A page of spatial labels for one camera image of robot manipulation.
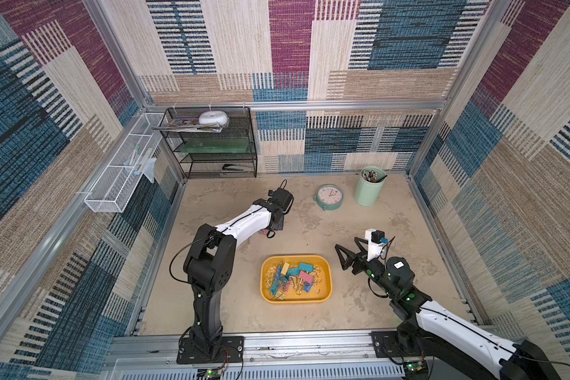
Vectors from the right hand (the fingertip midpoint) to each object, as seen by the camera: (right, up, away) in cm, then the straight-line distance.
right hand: (347, 240), depth 79 cm
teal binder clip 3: (-23, -16, +5) cm, 29 cm away
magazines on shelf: (-56, +42, +13) cm, 71 cm away
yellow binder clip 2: (-22, -20, +5) cm, 30 cm away
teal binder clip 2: (-18, -13, +8) cm, 23 cm away
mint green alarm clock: (-1, +14, +29) cm, 33 cm away
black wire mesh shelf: (-49, +35, +36) cm, 70 cm away
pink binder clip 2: (-20, -17, +5) cm, 27 cm away
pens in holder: (+14, +23, +18) cm, 32 cm away
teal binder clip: (-14, -11, +10) cm, 20 cm away
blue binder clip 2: (-23, -13, +8) cm, 27 cm away
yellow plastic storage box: (-7, -9, +7) cm, 13 cm away
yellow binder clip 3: (-26, -15, +8) cm, 31 cm away
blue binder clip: (-13, -17, +6) cm, 22 cm away
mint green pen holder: (+15, +17, +26) cm, 35 cm away
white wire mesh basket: (-85, +18, +13) cm, 88 cm away
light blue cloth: (-65, +23, 0) cm, 69 cm away
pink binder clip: (-13, -14, +7) cm, 20 cm away
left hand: (-27, +5, +18) cm, 33 cm away
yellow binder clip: (-20, -12, +8) cm, 25 cm away
